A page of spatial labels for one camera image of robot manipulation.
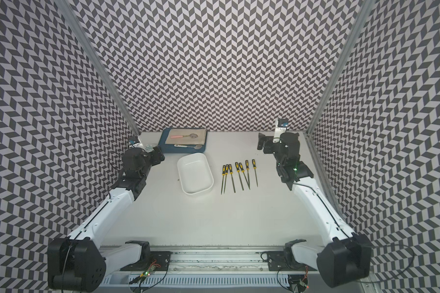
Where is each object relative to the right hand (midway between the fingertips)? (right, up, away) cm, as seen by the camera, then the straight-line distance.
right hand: (271, 136), depth 77 cm
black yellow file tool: (-21, -19, +22) cm, 36 cm away
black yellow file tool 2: (-19, -18, +22) cm, 35 cm away
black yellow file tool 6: (-8, -17, +25) cm, 31 cm away
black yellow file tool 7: (-4, -16, +25) cm, 30 cm away
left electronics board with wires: (-49, -52, -9) cm, 72 cm away
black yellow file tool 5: (-11, -15, +25) cm, 31 cm away
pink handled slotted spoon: (-42, +3, +42) cm, 60 cm away
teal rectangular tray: (-55, -5, +37) cm, 67 cm away
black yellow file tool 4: (-13, -18, +25) cm, 33 cm away
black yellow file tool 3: (-17, -18, +22) cm, 33 cm away
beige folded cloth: (-45, 0, +36) cm, 57 cm away
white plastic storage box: (-36, -18, +20) cm, 45 cm away
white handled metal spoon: (-38, -4, +32) cm, 50 cm away
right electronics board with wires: (+8, -55, -10) cm, 57 cm away
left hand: (-53, -6, +5) cm, 53 cm away
